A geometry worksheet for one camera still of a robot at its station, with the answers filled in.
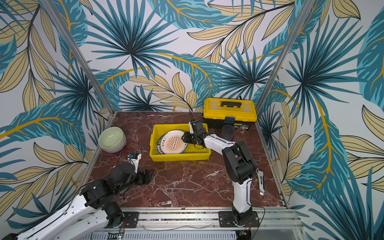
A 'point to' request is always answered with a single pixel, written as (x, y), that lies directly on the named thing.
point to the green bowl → (110, 137)
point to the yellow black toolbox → (218, 112)
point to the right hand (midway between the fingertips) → (182, 138)
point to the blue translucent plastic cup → (228, 131)
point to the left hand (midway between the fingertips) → (146, 170)
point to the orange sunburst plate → (171, 142)
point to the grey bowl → (121, 147)
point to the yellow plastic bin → (190, 153)
